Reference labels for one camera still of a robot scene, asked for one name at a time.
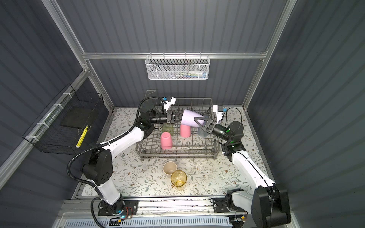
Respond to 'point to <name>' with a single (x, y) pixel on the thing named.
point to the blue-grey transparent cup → (201, 133)
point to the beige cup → (168, 168)
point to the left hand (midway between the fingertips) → (187, 118)
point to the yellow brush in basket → (83, 133)
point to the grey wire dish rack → (189, 139)
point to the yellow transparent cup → (178, 178)
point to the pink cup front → (185, 130)
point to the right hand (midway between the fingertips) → (196, 123)
